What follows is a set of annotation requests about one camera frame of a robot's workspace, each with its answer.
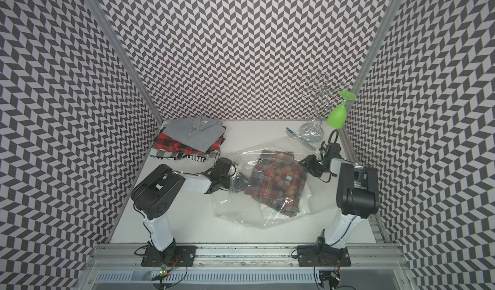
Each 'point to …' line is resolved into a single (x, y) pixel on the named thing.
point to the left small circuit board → (163, 272)
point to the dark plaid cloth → (276, 180)
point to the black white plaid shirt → (169, 155)
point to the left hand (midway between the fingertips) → (253, 186)
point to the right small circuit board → (332, 277)
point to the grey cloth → (200, 132)
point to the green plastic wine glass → (337, 117)
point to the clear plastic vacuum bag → (243, 209)
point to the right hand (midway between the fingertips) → (301, 167)
